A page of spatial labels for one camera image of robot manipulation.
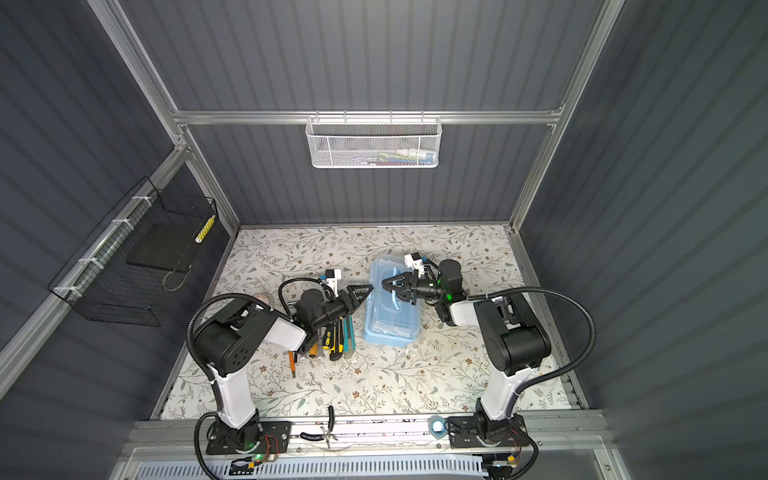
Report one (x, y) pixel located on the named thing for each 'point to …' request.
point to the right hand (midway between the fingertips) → (386, 293)
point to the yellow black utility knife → (334, 340)
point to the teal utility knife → (349, 336)
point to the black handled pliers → (327, 434)
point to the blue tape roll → (435, 434)
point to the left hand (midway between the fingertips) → (373, 292)
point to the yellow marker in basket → (205, 229)
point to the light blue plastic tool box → (391, 342)
